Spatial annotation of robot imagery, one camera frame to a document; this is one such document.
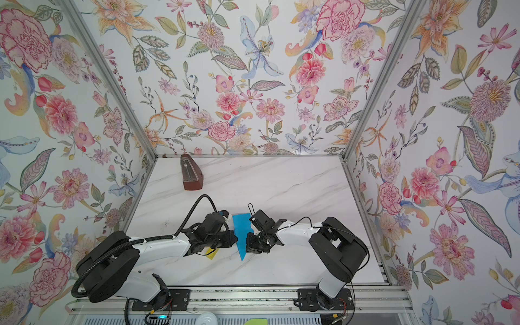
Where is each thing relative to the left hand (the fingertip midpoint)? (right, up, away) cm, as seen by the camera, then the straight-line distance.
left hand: (241, 242), depth 85 cm
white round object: (-9, -19, -19) cm, 28 cm away
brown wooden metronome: (-26, +28, +15) cm, 41 cm away
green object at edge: (+7, -23, -15) cm, 28 cm away
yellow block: (-12, -5, -1) cm, 13 cm away
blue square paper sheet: (+1, +6, +4) cm, 7 cm away
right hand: (+1, -3, 0) cm, 3 cm away
